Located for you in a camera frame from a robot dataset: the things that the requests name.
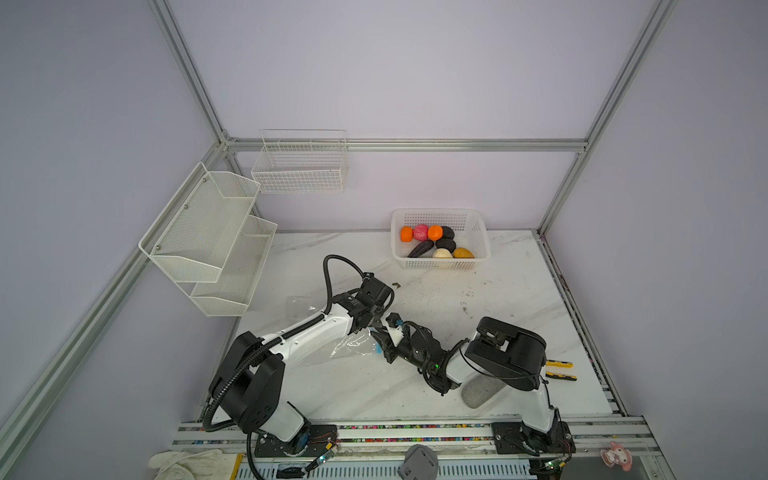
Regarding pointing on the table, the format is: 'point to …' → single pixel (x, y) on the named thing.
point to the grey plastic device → (420, 463)
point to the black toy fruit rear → (447, 232)
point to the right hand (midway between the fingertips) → (372, 330)
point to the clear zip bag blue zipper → (362, 347)
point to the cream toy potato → (442, 253)
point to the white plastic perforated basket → (471, 232)
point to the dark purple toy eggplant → (421, 248)
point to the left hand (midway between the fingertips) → (367, 314)
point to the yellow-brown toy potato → (463, 253)
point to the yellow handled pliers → (563, 364)
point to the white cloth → (196, 464)
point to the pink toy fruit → (420, 232)
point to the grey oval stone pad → (479, 389)
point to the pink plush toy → (617, 455)
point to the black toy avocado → (448, 244)
